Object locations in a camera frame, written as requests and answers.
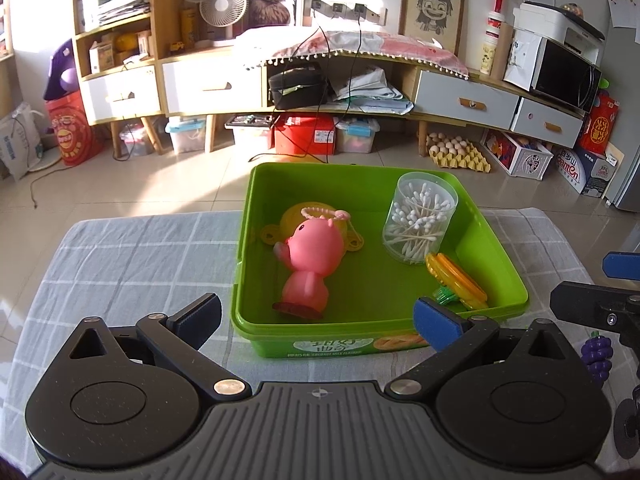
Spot blue white cardboard box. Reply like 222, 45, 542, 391
554, 148, 616, 198

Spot wooden tv cabinet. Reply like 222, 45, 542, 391
160, 47, 584, 148

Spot wooden shelf unit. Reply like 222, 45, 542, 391
72, 0, 180, 157

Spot white printer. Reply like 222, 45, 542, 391
513, 1, 605, 66

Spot red gift box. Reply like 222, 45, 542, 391
578, 90, 620, 155

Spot orange yellow round toy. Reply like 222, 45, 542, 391
425, 252, 488, 310

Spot pink floral cloth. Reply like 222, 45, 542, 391
233, 26, 470, 80

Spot grey refrigerator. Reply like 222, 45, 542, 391
601, 18, 639, 214

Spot black bag in cabinet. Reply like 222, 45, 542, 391
268, 64, 329, 110

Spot yellow egg tray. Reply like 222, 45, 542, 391
425, 132, 491, 174

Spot purple toy grapes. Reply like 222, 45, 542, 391
580, 332, 613, 387

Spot black white microwave oven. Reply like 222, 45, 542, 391
503, 29, 601, 113

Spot framed cartoon girl drawing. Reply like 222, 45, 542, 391
398, 0, 466, 54

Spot clear storage box blue lid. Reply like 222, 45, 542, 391
335, 118, 380, 154

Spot white red cardboard box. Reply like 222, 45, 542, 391
480, 129, 553, 181

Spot white plastic bag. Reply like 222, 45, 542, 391
0, 102, 43, 181

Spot clear cotton swab jar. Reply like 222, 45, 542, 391
382, 171, 458, 264

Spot grey checked tablecloth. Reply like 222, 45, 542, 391
1, 208, 593, 475

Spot pink pig toy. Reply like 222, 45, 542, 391
272, 206, 350, 321

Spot green plastic biscuit bin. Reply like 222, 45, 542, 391
230, 161, 531, 360

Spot clear storage box left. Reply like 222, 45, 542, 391
165, 116, 206, 155

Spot red storage box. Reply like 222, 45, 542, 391
273, 113, 335, 156

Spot yellow round toy lid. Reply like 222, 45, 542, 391
260, 202, 364, 252

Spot small white desk fan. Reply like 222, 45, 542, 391
200, 0, 247, 40

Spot red paper bag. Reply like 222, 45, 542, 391
46, 90, 104, 167

